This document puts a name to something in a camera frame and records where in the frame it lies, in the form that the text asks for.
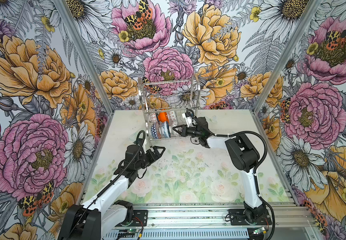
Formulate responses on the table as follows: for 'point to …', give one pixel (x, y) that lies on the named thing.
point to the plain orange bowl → (163, 117)
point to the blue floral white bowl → (165, 131)
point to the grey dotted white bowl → (173, 133)
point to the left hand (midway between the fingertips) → (161, 155)
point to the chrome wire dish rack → (164, 101)
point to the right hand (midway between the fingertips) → (174, 131)
